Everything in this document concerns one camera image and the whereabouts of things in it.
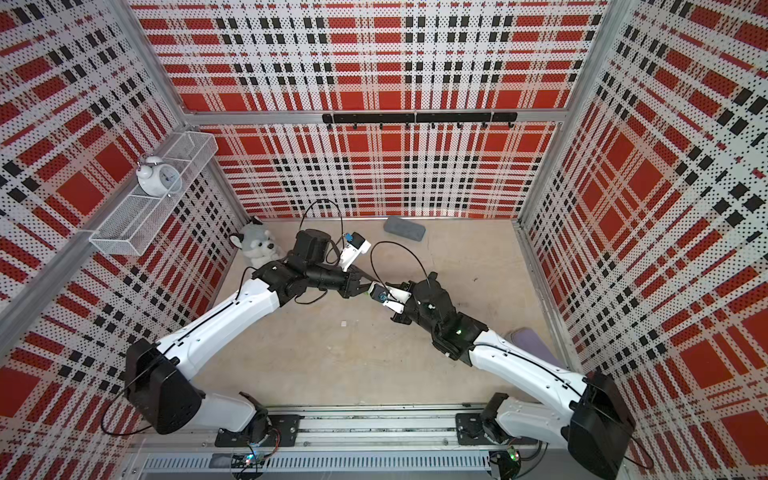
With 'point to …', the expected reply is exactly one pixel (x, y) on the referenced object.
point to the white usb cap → (343, 323)
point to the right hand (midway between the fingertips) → (394, 283)
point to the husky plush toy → (259, 246)
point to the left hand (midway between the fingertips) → (380, 284)
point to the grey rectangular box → (405, 228)
